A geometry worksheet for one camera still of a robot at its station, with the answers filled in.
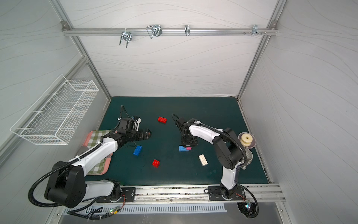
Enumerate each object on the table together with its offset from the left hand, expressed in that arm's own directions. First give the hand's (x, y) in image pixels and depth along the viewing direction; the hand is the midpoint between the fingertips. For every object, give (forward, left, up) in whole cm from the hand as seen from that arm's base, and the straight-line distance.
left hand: (146, 133), depth 87 cm
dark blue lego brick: (-8, +6, -8) cm, 13 cm away
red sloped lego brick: (+17, -7, -9) cm, 20 cm away
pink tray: (-4, +42, -9) cm, 43 cm away
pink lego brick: (-6, -27, -7) cm, 29 cm away
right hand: (-4, -26, -8) cm, 28 cm away
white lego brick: (-13, -36, -8) cm, 39 cm away
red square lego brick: (-16, -7, -7) cm, 19 cm away
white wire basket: (-4, +41, +22) cm, 46 cm away
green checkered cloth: (-1, +37, -9) cm, 39 cm away
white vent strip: (-38, -18, -10) cm, 43 cm away
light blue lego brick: (-6, -23, -9) cm, 25 cm away
